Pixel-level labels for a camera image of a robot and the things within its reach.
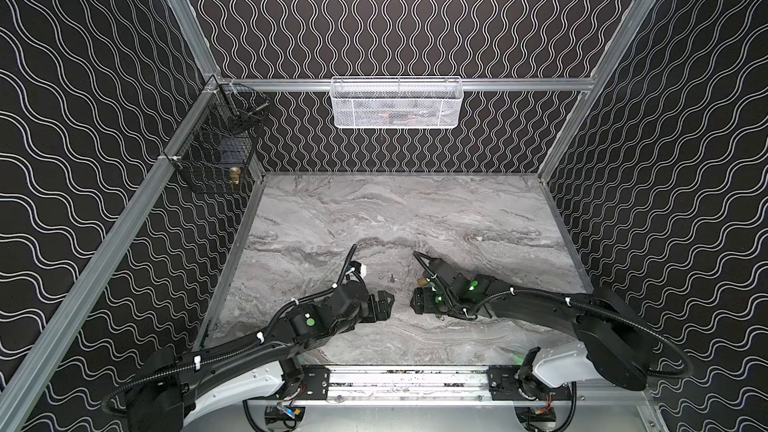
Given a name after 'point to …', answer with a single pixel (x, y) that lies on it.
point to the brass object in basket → (235, 175)
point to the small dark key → (392, 280)
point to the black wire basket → (215, 150)
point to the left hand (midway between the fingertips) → (391, 304)
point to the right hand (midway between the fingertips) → (422, 306)
